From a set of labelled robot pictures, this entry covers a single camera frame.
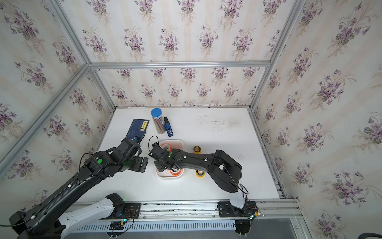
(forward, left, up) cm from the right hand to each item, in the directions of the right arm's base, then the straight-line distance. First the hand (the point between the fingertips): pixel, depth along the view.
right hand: (163, 162), depth 85 cm
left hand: (-5, +8, +12) cm, 15 cm away
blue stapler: (+29, +1, -5) cm, 30 cm away
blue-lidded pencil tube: (+24, +6, +13) cm, 28 cm away
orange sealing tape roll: (-5, -8, +26) cm, 27 cm away
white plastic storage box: (+13, -6, -1) cm, 14 cm away
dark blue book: (+28, +24, -5) cm, 37 cm away
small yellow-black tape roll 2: (-5, -22, -4) cm, 22 cm away
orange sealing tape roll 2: (-5, -7, -4) cm, 10 cm away
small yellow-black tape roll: (+11, -20, -4) cm, 23 cm away
